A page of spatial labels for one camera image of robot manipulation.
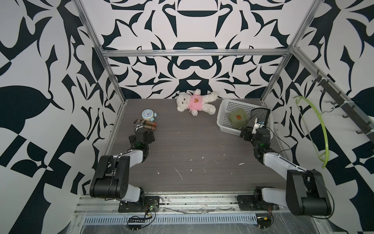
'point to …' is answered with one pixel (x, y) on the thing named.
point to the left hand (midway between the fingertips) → (140, 131)
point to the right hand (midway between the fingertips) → (250, 126)
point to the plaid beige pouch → (146, 124)
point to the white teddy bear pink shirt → (196, 102)
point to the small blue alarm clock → (148, 114)
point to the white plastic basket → (226, 106)
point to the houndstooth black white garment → (259, 113)
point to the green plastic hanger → (320, 157)
